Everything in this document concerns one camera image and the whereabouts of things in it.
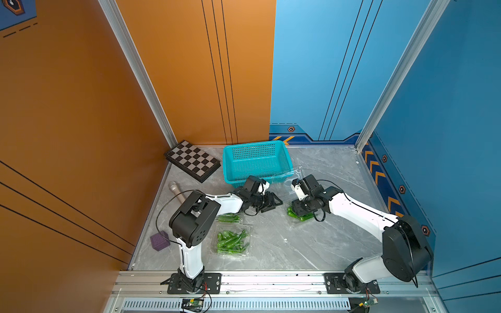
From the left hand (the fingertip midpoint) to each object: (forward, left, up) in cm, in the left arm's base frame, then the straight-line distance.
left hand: (281, 202), depth 90 cm
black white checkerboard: (+26, +48, -2) cm, 55 cm away
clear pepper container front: (-17, +21, -3) cm, 27 cm away
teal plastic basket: (+30, +4, -5) cm, 30 cm away
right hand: (-2, -7, 0) cm, 7 cm away
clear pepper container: (-4, -4, -3) cm, 6 cm away
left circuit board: (-38, +33, -8) cm, 51 cm away
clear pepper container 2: (-8, +23, -2) cm, 24 cm away
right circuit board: (-37, -29, -6) cm, 48 cm away
